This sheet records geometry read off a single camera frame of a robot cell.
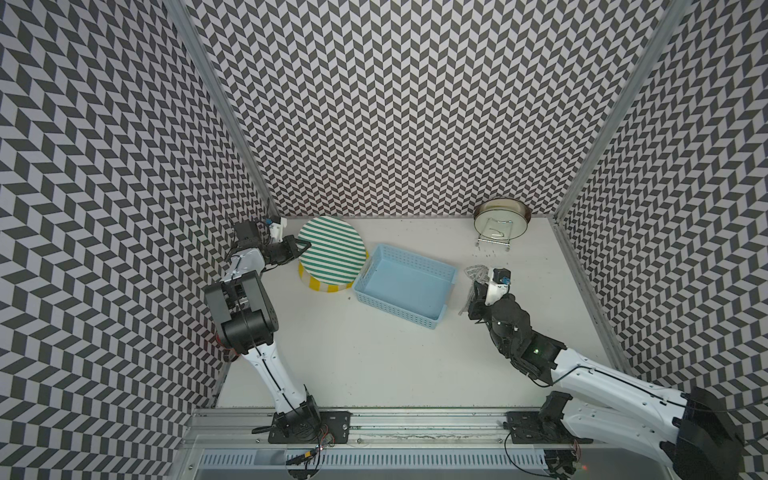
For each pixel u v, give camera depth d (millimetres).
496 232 1090
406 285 1018
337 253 1083
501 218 1016
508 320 561
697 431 391
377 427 746
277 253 847
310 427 661
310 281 982
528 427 726
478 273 749
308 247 928
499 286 648
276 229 886
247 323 518
